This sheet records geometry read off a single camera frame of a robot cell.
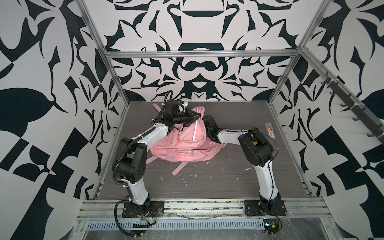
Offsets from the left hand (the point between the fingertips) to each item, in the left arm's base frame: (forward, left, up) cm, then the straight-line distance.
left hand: (205, 112), depth 82 cm
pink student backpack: (-13, +11, -11) cm, 20 cm away
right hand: (-5, +13, -15) cm, 20 cm away
